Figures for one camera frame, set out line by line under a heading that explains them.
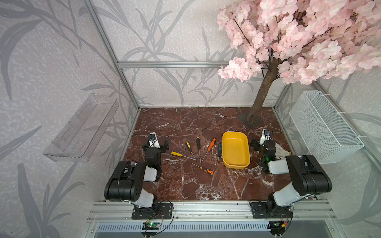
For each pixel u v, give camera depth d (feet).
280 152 3.09
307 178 1.46
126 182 1.48
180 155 3.07
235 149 3.15
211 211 2.48
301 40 1.82
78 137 2.21
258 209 2.41
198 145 3.21
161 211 2.40
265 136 2.66
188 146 3.15
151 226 2.32
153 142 2.47
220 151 3.06
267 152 2.38
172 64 5.62
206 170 2.83
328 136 1.96
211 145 3.20
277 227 2.39
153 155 2.24
